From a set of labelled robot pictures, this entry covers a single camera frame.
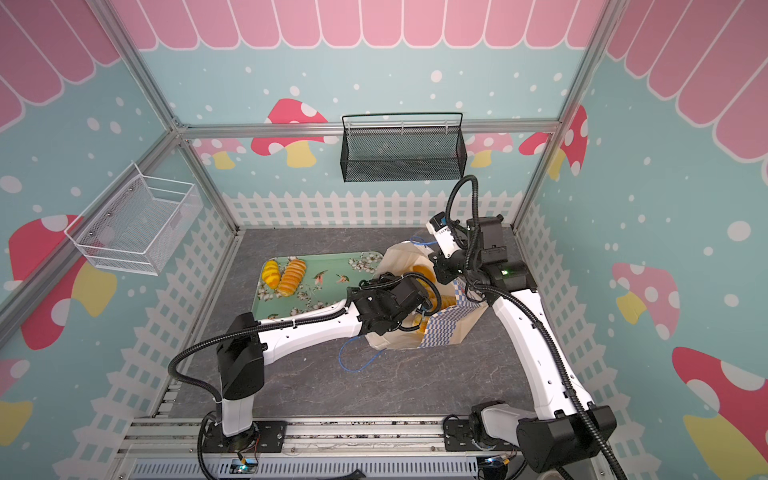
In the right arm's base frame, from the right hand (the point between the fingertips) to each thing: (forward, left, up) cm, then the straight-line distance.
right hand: (432, 254), depth 73 cm
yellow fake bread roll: (+14, +52, -27) cm, 60 cm away
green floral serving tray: (+10, +34, -30) cm, 46 cm away
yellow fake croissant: (+10, -1, -20) cm, 22 cm away
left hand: (+1, +13, -11) cm, 17 cm away
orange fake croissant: (+13, +45, -28) cm, 54 cm away
